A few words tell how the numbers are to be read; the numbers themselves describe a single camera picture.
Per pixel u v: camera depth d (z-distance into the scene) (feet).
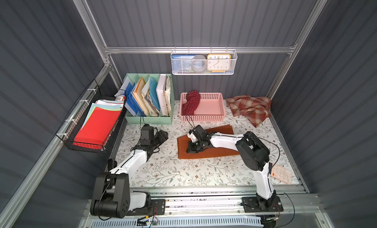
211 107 3.87
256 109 3.49
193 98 3.69
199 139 2.69
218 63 2.90
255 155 1.76
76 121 2.14
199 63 2.86
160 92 3.07
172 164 2.92
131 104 3.23
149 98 3.16
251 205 2.41
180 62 2.82
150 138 2.30
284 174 2.71
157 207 2.41
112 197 1.36
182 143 3.16
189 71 2.92
